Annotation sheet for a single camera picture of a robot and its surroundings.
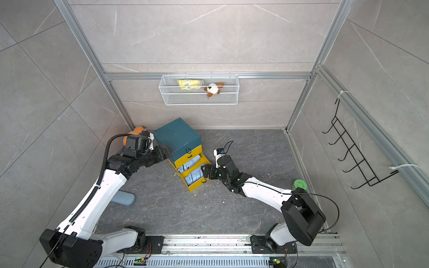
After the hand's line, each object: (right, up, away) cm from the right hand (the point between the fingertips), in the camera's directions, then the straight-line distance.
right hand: (208, 167), depth 83 cm
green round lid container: (+49, -9, +5) cm, 51 cm away
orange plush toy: (-52, +20, +31) cm, 64 cm away
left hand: (-18, +9, -7) cm, 22 cm away
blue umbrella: (-12, 0, +14) cm, 18 cm away
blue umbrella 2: (-8, -6, +8) cm, 13 cm away
